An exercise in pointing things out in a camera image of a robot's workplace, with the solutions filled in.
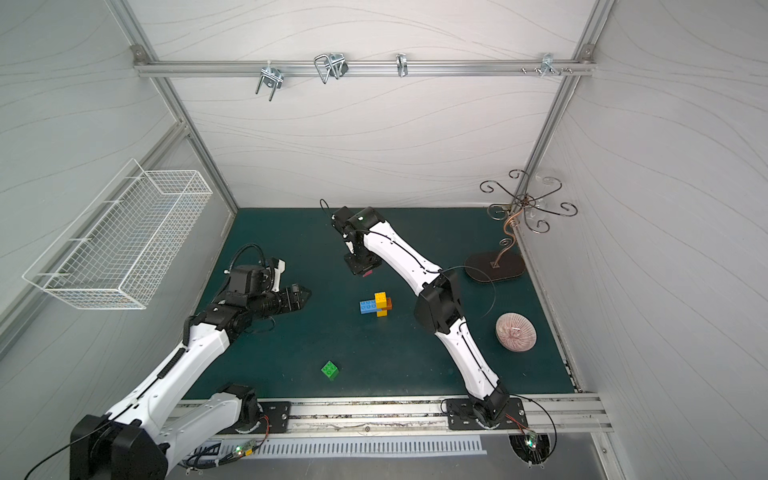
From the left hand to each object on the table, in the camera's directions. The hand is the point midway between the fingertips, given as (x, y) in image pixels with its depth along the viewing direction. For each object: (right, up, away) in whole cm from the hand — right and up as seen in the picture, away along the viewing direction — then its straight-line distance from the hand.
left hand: (302, 295), depth 81 cm
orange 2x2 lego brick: (+24, -4, +5) cm, 25 cm away
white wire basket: (-39, +12, -16) cm, 44 cm away
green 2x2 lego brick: (+8, -19, -3) cm, 21 cm away
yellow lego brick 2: (+21, -2, +4) cm, 22 cm away
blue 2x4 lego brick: (+18, -5, +7) cm, 20 cm away
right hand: (+17, +7, +7) cm, 19 cm away
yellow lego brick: (+22, -7, +9) cm, 25 cm away
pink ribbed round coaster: (+61, -12, +5) cm, 62 cm away
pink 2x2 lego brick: (+18, +6, -1) cm, 19 cm away
